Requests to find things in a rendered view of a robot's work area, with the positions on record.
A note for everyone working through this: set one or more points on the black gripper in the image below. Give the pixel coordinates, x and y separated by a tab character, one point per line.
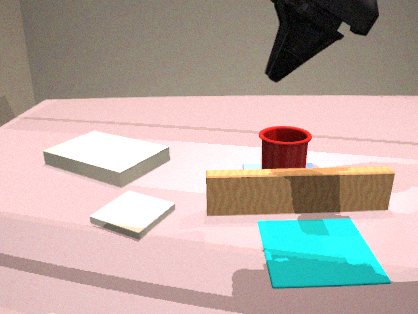
308	26

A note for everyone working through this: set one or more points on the white flat rectangular slab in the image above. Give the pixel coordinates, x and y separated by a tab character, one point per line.
132	214

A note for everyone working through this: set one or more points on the cream flat block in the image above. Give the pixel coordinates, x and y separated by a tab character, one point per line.
107	158

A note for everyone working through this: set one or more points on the tan wooden bar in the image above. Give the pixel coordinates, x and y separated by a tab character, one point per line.
298	190

